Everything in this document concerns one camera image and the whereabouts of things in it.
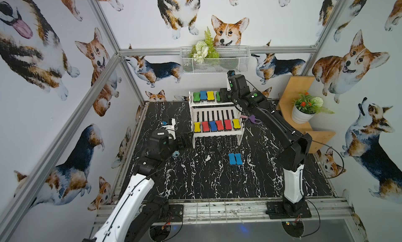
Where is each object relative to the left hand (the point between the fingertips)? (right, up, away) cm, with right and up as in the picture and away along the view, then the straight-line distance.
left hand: (184, 130), depth 74 cm
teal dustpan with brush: (-8, -16, +17) cm, 25 cm away
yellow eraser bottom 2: (+27, +2, +16) cm, 31 cm away
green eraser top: (+5, +17, +9) cm, 20 cm away
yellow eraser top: (+12, +18, +10) cm, 23 cm away
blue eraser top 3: (+25, -18, +16) cm, 35 cm away
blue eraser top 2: (+29, -19, +16) cm, 38 cm away
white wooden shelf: (+12, +5, +21) cm, 25 cm away
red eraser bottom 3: (+22, +1, +17) cm, 28 cm away
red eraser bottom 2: (+18, +1, +16) cm, 24 cm away
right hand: (+22, +22, +8) cm, 32 cm away
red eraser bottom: (+9, 0, +16) cm, 18 cm away
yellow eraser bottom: (+5, 0, +15) cm, 16 cm away
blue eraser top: (+8, +18, +10) cm, 22 cm away
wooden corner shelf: (+67, +26, +25) cm, 76 cm away
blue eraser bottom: (+14, +1, +16) cm, 21 cm away
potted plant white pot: (+66, +12, +14) cm, 68 cm away
